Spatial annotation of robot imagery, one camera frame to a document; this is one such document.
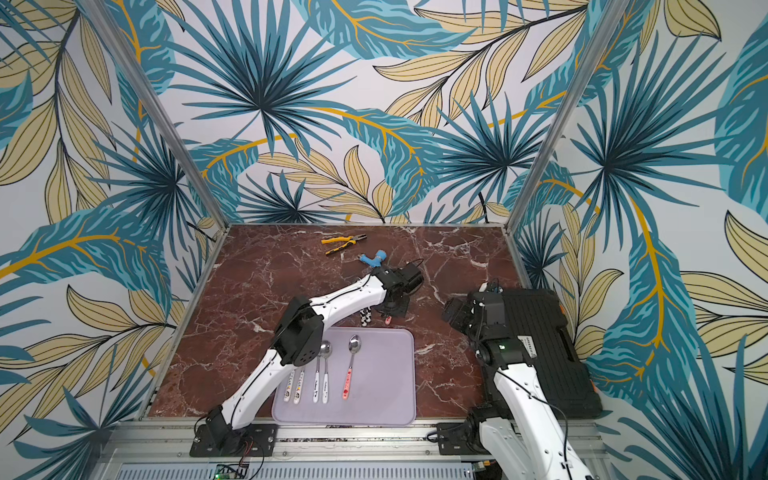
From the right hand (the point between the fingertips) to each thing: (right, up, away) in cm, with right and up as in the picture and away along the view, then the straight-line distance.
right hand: (461, 309), depth 81 cm
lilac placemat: (-26, -20, +4) cm, 33 cm away
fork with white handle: (-39, -20, +1) cm, 44 cm away
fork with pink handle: (-20, -6, +13) cm, 24 cm away
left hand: (-18, -4, +14) cm, 23 cm away
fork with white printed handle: (-46, -20, -1) cm, 51 cm away
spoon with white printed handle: (-44, -21, -1) cm, 48 cm away
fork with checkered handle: (-26, -4, +14) cm, 29 cm away
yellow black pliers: (-33, +20, +32) cm, 51 cm away
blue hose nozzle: (-24, +13, +26) cm, 37 cm away
